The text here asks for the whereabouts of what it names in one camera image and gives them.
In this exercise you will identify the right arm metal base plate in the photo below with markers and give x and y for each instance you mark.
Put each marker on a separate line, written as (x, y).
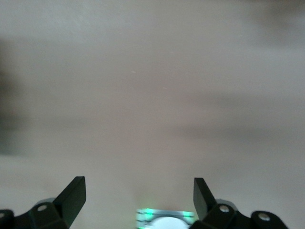
(143, 213)

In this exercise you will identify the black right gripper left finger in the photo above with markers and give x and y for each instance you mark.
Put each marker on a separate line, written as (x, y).
(69, 200)

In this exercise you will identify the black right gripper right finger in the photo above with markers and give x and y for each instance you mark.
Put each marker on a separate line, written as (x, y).
(202, 200)

